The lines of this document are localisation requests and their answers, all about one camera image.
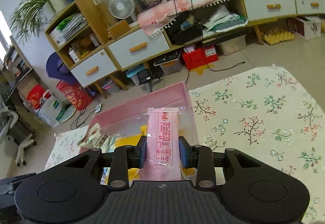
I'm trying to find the pink cardboard box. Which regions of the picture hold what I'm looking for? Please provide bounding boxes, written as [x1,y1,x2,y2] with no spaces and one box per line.
[78,81,200,182]

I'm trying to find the pile of clothes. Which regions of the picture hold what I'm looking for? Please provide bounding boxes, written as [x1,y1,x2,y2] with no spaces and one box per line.
[203,5,248,35]

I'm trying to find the stack of papers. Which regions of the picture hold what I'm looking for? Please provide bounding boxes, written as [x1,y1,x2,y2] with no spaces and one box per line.
[49,12,88,47]

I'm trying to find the bookshelf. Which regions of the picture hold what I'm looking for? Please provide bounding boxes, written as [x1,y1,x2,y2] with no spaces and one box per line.
[0,43,34,113]

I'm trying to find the white drawer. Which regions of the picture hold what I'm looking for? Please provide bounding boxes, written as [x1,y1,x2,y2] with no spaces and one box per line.
[107,28,171,70]
[69,48,119,88]
[295,0,325,16]
[243,0,298,22]

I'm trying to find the black storage box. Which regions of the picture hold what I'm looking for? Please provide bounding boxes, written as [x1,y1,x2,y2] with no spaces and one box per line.
[166,10,204,46]

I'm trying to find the small clear plastic bin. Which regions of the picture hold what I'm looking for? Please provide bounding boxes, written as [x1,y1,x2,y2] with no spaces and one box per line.
[102,78,122,95]

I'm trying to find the silver clear snack packet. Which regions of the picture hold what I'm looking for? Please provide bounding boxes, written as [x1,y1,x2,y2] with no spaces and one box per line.
[101,135,120,154]

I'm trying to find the white desk fan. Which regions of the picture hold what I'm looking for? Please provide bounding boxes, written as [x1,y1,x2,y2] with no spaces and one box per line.
[109,0,137,21]

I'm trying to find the large clear plastic bin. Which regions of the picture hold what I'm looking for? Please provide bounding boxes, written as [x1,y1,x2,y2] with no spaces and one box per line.
[218,34,247,56]

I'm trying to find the large yellow snack packet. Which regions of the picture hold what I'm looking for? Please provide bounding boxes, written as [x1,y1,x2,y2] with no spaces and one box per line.
[115,125,148,182]

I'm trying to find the clear bin with laptop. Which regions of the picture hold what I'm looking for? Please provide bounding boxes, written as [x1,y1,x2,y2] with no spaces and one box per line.
[154,52,184,75]

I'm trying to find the pink cracker packet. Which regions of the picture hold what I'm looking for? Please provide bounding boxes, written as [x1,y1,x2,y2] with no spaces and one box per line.
[142,107,187,182]

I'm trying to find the black device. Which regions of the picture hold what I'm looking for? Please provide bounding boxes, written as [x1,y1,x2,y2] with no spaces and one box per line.
[136,68,163,93]

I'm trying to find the yellow egg trays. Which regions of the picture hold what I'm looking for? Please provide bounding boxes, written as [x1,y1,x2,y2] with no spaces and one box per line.
[262,24,294,45]

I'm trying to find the floral tablecloth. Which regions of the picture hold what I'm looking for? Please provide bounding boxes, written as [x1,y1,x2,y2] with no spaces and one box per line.
[44,65,325,224]

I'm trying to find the office chair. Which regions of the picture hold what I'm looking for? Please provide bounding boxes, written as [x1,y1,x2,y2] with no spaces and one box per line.
[0,107,36,167]

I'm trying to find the wooden cabinet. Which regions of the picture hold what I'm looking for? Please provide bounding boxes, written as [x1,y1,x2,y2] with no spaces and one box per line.
[44,0,325,99]

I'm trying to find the red printed bag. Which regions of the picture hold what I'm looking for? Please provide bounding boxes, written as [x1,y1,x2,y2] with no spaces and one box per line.
[55,80,93,112]

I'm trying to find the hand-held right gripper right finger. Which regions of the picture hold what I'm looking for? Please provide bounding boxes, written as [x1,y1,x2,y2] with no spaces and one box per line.
[178,135,264,188]

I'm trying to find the black floor cable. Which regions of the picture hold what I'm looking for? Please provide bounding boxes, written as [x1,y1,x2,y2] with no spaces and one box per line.
[69,106,96,130]

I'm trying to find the white printed box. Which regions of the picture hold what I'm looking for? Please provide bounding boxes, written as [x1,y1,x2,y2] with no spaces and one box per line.
[288,16,322,38]

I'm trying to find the white green nut packet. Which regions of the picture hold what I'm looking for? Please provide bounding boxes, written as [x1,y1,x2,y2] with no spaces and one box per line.
[77,123,108,150]

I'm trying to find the purple hat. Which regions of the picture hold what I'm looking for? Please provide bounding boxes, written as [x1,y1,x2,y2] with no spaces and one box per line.
[45,51,80,85]

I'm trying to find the blue plastic bin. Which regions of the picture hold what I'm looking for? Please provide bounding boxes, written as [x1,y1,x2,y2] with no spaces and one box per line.
[126,64,151,85]

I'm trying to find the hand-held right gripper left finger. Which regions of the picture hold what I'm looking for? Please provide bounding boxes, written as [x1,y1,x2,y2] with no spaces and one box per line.
[65,136,148,188]

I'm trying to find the red storage box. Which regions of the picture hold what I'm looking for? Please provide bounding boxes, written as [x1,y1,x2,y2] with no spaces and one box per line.
[181,45,219,70]

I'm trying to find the black power cable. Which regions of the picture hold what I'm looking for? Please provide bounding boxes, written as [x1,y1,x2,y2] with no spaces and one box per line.
[185,0,246,83]

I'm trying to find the yellow star mat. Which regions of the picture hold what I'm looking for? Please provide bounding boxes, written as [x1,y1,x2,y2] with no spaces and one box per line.
[187,65,212,76]

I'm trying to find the red white shopping bag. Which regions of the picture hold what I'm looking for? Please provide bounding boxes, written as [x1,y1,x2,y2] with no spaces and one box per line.
[26,84,67,127]

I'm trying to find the small white box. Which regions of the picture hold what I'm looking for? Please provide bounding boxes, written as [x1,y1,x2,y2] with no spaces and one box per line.
[68,46,81,64]

